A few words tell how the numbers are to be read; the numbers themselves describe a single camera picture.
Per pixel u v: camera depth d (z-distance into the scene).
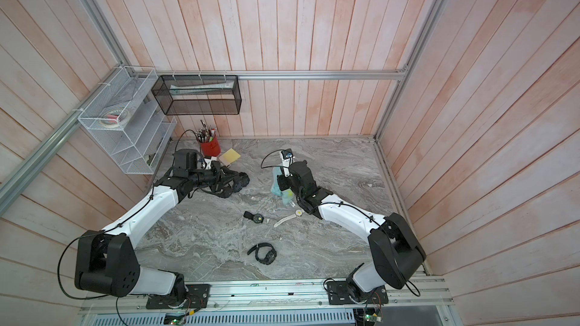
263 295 0.75
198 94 1.04
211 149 1.07
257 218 0.90
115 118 0.74
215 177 0.74
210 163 0.76
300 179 0.62
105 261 0.44
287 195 0.87
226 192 0.96
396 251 0.43
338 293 0.73
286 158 0.72
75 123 0.67
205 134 1.00
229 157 1.10
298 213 0.93
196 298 0.73
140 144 0.80
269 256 0.78
